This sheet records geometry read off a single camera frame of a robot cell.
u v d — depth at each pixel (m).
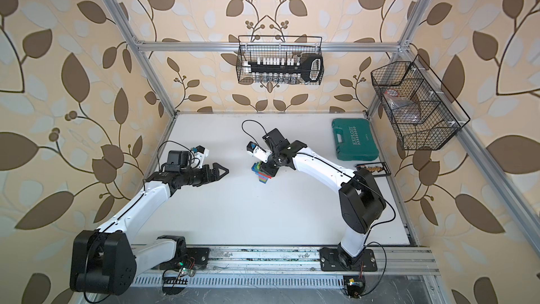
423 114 0.73
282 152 0.64
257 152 0.75
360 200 0.45
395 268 0.72
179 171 0.67
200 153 0.78
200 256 0.75
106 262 0.40
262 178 0.89
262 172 0.86
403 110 0.70
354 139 1.02
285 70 0.85
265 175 0.86
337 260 0.73
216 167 0.76
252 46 0.91
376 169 0.96
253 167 0.87
